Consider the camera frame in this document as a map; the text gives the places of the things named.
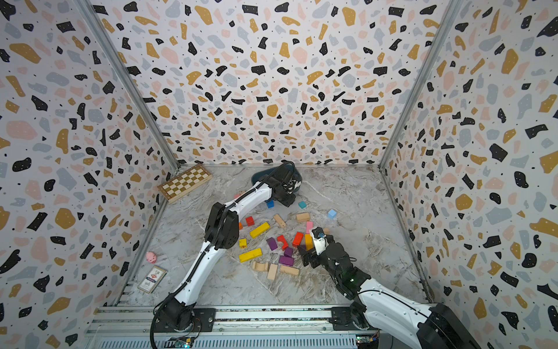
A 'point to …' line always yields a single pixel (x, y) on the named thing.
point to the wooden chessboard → (179, 186)
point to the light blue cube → (332, 214)
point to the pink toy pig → (151, 257)
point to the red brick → (298, 239)
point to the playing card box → (153, 280)
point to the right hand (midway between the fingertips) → (310, 241)
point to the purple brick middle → (272, 243)
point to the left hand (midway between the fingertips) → (294, 198)
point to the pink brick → (309, 226)
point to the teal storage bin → (261, 174)
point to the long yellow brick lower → (251, 255)
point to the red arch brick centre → (281, 238)
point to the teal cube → (302, 204)
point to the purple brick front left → (286, 260)
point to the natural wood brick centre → (303, 217)
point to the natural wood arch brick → (259, 266)
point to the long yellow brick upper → (259, 230)
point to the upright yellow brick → (309, 241)
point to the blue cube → (270, 204)
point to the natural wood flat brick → (289, 270)
